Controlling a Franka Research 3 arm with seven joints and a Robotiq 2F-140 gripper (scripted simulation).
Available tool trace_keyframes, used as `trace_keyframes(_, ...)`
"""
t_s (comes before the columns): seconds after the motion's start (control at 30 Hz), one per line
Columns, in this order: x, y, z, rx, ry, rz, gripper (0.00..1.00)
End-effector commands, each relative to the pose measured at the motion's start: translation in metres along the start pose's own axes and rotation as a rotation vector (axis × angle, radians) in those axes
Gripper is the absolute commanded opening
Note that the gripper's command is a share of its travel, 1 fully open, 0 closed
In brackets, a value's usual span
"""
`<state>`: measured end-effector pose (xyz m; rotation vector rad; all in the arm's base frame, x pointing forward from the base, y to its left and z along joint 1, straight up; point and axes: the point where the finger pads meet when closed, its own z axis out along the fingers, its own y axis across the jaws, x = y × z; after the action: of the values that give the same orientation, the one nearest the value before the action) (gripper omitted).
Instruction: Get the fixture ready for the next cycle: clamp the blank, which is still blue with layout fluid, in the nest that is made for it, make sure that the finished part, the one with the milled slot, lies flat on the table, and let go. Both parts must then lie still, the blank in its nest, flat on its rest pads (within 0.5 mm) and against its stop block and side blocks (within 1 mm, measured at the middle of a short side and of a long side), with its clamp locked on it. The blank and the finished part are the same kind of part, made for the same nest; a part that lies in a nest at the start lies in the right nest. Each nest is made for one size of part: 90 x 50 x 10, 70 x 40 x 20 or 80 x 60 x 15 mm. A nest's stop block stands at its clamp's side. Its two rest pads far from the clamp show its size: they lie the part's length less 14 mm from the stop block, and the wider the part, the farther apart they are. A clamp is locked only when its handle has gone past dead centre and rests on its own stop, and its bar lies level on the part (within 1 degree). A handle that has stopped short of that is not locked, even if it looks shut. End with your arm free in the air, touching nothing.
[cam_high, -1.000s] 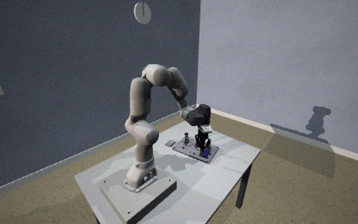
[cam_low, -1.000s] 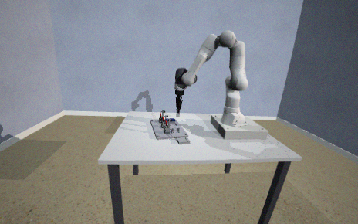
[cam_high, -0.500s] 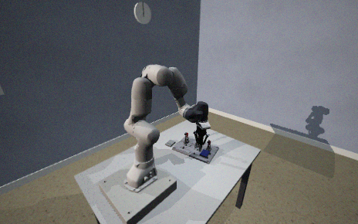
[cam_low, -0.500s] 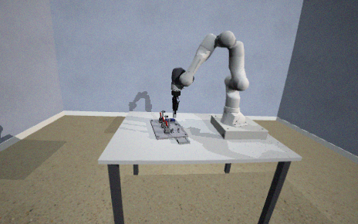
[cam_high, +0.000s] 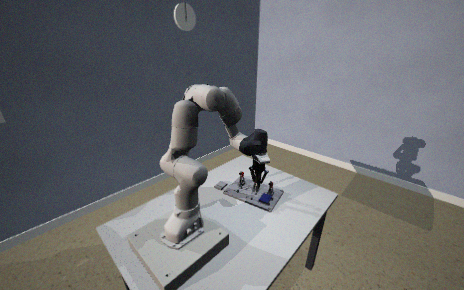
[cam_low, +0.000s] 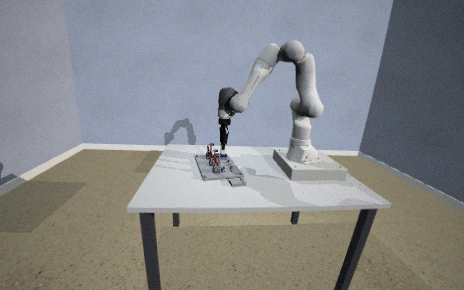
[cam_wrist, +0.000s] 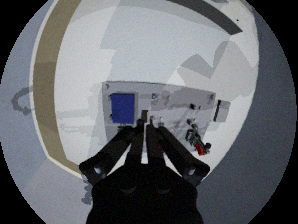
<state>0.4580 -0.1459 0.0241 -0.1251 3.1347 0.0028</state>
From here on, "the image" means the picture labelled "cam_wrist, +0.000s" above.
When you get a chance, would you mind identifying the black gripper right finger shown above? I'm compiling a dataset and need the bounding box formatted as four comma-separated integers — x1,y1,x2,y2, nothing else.
145,110,210,194

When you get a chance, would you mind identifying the blue rectangular block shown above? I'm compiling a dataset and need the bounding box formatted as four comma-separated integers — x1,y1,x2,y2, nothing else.
111,93,135,124

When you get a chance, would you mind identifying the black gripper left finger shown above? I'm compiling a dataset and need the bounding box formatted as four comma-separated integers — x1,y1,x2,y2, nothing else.
79,110,145,194

